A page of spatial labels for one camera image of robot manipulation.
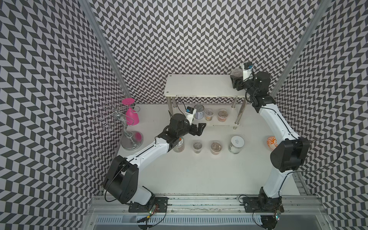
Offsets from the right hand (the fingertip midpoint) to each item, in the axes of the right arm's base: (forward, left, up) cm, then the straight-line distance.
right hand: (237, 74), depth 80 cm
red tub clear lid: (-28, +12, -34) cm, 46 cm away
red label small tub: (-7, +5, -27) cm, 29 cm away
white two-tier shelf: (-7, +13, -11) cm, 19 cm away
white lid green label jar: (-26, -1, -31) cm, 41 cm away
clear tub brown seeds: (-27, +23, -34) cm, 49 cm away
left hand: (-20, +22, -18) cm, 35 cm away
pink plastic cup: (-11, +65, -23) cm, 70 cm away
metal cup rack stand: (-20, +69, -38) cm, 81 cm away
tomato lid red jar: (-28, +34, -31) cm, 53 cm away
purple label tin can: (-6, +21, -26) cm, 34 cm away
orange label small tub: (-7, +15, -27) cm, 32 cm away
